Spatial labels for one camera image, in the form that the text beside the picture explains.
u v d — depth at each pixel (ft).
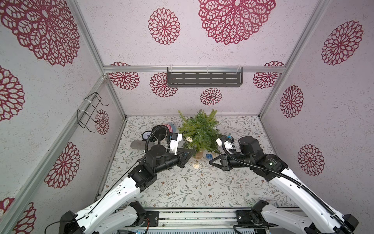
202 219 2.48
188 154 2.13
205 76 3.19
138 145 3.20
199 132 2.39
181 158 1.89
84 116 2.45
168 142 1.94
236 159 1.60
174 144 1.95
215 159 2.12
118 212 1.88
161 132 3.32
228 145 2.01
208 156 2.13
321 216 1.28
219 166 2.02
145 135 3.47
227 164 1.85
